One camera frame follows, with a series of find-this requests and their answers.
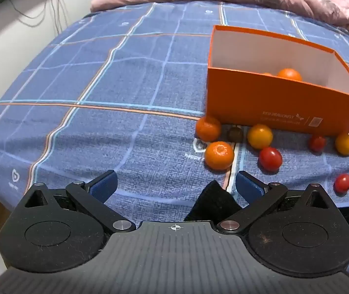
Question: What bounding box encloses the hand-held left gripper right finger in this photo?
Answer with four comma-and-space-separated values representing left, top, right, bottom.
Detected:
218, 171, 336, 233

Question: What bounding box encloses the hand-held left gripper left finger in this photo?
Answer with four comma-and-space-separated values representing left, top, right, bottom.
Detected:
18, 170, 135, 234

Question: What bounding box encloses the smooth orange mandarin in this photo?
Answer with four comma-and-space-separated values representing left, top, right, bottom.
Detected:
195, 115, 223, 143

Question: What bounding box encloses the small red cherry tomato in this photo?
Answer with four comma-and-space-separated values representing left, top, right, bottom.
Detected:
309, 135, 327, 153

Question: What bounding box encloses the orange cardboard box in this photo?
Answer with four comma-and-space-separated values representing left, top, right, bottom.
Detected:
207, 25, 349, 137

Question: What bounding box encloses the oval yellow cherry tomato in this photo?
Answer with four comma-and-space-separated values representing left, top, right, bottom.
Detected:
334, 133, 349, 156

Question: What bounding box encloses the large red cherry tomato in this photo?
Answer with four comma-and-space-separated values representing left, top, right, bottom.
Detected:
259, 147, 283, 172

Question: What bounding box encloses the orange mandarin with navel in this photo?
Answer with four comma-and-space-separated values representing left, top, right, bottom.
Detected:
205, 141, 235, 171

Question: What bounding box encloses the round yellow-orange tomato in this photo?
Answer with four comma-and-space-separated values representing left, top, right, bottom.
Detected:
247, 124, 274, 150

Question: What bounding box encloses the dark brown cherry tomato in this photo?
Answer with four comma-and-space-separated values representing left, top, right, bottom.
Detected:
228, 126, 244, 143

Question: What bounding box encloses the black cable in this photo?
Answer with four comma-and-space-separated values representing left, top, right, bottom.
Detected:
9, 0, 50, 25
51, 0, 69, 34

